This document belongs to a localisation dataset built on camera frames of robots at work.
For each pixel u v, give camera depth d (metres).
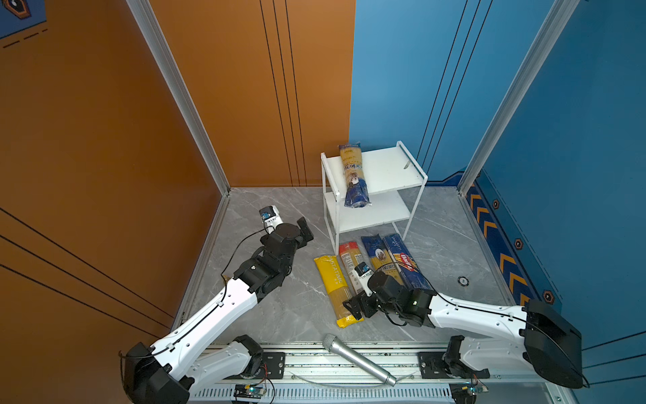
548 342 0.41
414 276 0.88
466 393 0.70
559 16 0.70
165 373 0.38
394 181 0.76
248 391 0.71
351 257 0.94
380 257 0.94
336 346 0.75
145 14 0.70
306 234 0.68
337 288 0.87
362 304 0.71
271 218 0.63
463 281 0.91
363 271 0.71
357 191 0.69
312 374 0.74
